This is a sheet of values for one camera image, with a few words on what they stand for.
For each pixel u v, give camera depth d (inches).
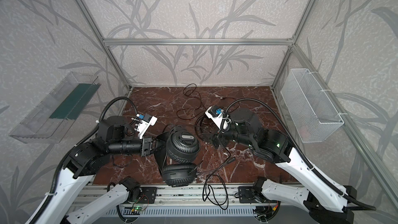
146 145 19.7
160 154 22.0
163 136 22.3
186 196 29.7
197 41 36.8
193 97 45.4
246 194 28.5
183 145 15.9
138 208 27.8
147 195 28.8
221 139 19.8
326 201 14.6
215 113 18.6
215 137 19.4
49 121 25.1
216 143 20.3
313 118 24.4
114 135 17.9
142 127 21.3
